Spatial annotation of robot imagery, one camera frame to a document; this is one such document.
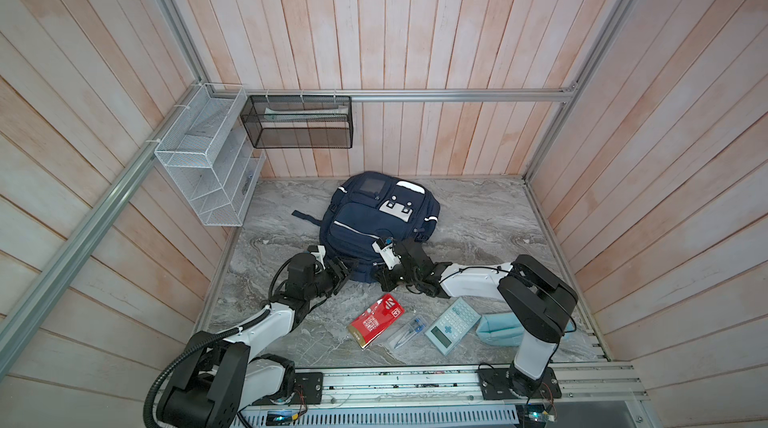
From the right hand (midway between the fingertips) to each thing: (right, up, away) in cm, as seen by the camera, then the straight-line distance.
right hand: (371, 274), depth 89 cm
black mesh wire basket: (-22, +47, +1) cm, 52 cm away
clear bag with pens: (+10, -15, -7) cm, 19 cm away
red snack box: (+2, -12, -5) cm, 13 cm away
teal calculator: (+23, -13, -7) cm, 27 cm away
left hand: (-4, +2, -4) cm, 6 cm away
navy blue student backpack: (-1, +21, +13) cm, 24 cm away
